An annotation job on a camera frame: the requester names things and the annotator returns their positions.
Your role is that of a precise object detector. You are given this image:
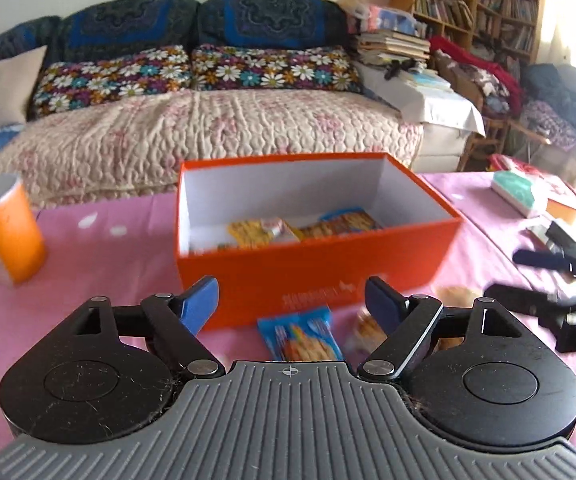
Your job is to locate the orange cardboard box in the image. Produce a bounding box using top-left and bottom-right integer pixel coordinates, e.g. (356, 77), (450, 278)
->
(175, 153), (463, 330)

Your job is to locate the clear bag of pastries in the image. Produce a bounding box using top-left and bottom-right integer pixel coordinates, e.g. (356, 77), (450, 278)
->
(347, 284), (484, 356)

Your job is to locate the blue patterned sofa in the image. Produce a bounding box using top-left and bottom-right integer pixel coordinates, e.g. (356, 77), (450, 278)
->
(0, 0), (350, 65)

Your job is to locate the yellow snack packet in box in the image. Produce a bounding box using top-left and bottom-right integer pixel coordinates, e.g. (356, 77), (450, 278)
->
(227, 218), (300, 248)

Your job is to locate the beige quilted sofa cover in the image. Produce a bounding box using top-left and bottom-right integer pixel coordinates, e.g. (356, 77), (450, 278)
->
(0, 90), (423, 208)

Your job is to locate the floral cushion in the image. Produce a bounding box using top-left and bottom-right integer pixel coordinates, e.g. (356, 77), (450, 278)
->
(191, 44), (361, 93)
(30, 46), (191, 118)

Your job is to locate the stack of books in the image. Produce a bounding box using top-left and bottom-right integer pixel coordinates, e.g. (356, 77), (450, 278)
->
(353, 6), (430, 66)

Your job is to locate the red cloth pile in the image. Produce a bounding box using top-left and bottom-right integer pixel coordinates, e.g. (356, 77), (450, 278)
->
(427, 34), (525, 116)

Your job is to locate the floral cushion right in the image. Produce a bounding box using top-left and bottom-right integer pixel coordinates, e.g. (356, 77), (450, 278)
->
(191, 44), (361, 93)

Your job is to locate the orange cylindrical can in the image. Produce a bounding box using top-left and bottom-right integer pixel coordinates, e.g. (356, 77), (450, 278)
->
(0, 174), (47, 285)

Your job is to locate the red and white book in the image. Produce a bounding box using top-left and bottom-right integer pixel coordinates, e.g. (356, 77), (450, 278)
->
(489, 154), (576, 224)

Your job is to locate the wooden bookshelf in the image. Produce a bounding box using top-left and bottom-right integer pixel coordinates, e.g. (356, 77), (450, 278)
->
(389, 0), (545, 64)

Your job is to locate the teal tissue pack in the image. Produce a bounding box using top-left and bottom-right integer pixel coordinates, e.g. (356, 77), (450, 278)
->
(491, 171), (548, 219)

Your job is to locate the white paper sheet pile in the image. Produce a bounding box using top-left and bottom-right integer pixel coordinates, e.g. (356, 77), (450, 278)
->
(355, 62), (486, 134)

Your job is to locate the floral cushion left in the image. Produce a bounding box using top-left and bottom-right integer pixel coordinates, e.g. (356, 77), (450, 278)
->
(30, 46), (191, 118)

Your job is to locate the blue cookie packet in box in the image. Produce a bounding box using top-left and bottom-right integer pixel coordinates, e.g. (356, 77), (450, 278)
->
(297, 208), (381, 240)

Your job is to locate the beige pillow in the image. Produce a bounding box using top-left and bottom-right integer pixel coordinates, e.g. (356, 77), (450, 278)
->
(0, 46), (47, 128)

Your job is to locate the dark clothes pile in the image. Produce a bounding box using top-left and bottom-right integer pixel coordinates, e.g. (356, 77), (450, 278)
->
(520, 64), (576, 129)

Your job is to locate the blue cookie snack packet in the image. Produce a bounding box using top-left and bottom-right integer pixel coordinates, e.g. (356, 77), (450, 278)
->
(257, 306), (344, 362)

